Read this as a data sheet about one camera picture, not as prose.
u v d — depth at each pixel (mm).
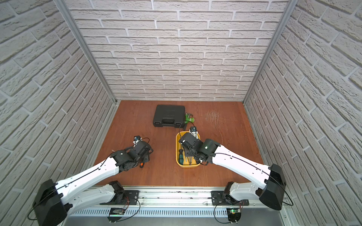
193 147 546
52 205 379
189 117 1065
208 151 491
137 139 729
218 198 740
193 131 656
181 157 854
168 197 758
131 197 733
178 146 903
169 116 1059
